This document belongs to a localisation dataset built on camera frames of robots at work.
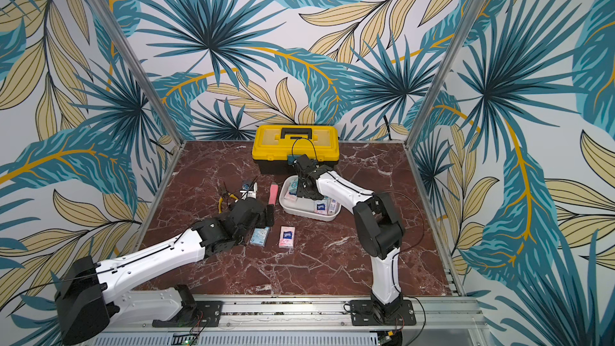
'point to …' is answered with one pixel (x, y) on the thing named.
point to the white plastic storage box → (295, 204)
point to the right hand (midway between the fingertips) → (307, 191)
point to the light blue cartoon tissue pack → (259, 236)
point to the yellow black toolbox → (273, 144)
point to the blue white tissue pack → (321, 207)
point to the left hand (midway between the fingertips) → (260, 209)
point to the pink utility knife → (273, 195)
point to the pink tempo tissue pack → (287, 236)
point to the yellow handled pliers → (221, 199)
